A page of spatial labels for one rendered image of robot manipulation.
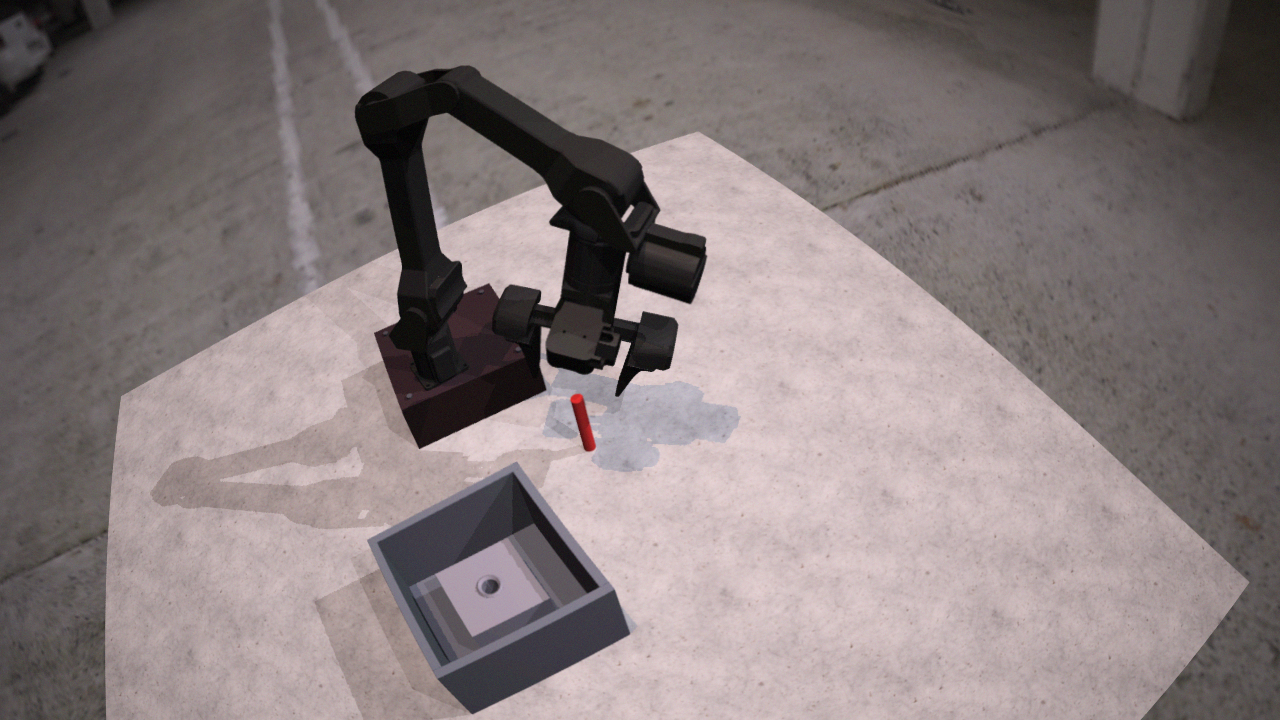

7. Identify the white square plate with hole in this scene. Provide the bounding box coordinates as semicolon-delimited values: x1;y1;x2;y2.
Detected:
435;538;556;648

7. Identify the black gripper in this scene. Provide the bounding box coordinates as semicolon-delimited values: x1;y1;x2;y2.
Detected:
492;268;678;397

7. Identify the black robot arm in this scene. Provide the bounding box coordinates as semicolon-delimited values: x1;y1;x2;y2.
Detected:
355;65;707;391

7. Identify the red peg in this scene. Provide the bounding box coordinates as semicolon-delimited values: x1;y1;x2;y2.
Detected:
571;395;596;451

